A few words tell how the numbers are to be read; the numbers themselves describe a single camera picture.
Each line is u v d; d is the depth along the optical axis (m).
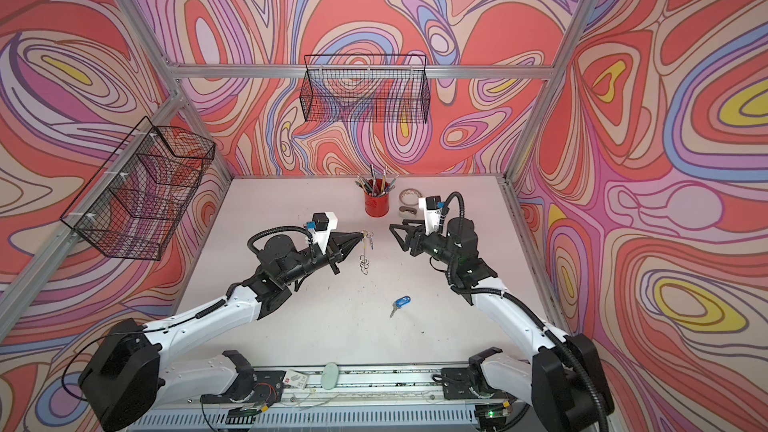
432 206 0.67
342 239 0.67
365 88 0.98
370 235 0.72
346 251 0.69
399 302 0.87
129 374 0.40
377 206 1.04
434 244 0.69
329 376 0.74
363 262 0.73
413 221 0.79
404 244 0.70
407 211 1.08
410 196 1.14
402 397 0.73
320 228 0.60
